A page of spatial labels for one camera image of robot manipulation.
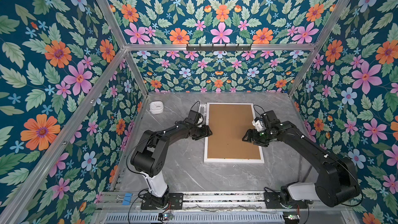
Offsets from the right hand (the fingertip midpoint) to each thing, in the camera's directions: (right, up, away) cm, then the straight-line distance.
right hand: (247, 139), depth 83 cm
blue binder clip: (-62, -28, -8) cm, 68 cm away
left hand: (-19, +4, +7) cm, 21 cm away
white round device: (-58, +18, +24) cm, 66 cm away
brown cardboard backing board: (-8, +7, +20) cm, 22 cm away
